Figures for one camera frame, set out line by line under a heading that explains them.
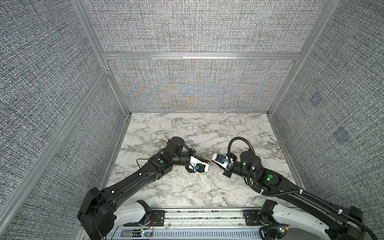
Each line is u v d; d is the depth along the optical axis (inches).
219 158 22.7
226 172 24.4
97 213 15.3
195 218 29.4
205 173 35.0
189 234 27.6
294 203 19.0
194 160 24.5
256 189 21.1
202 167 22.3
